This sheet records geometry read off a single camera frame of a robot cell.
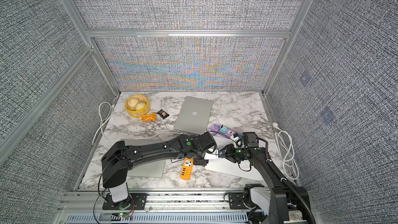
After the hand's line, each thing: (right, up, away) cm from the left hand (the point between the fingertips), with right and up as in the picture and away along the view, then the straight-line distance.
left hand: (209, 154), depth 79 cm
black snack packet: (-30, +19, +27) cm, 45 cm away
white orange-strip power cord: (-69, +13, +21) cm, 73 cm away
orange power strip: (-12, -8, +3) cm, 15 cm away
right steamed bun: (-45, +25, +25) cm, 57 cm away
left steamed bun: (-51, +28, +27) cm, 64 cm away
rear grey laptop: (-9, +18, +27) cm, 34 cm away
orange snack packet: (-39, +17, +25) cm, 49 cm away
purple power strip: (+5, +11, +18) cm, 22 cm away
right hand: (+6, +1, +4) cm, 7 cm away
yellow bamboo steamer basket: (-51, +21, +27) cm, 61 cm away
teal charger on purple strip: (+9, +11, +12) cm, 19 cm away
